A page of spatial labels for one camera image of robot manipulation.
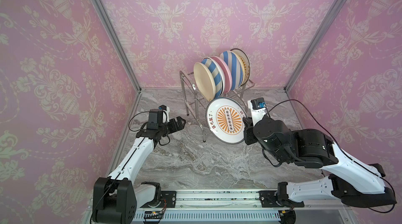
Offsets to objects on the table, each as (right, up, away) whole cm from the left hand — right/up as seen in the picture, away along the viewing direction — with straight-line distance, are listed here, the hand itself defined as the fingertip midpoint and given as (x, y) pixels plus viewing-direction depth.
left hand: (180, 124), depth 84 cm
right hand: (+28, +5, -27) cm, 39 cm away
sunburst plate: (+21, +4, -21) cm, 31 cm away
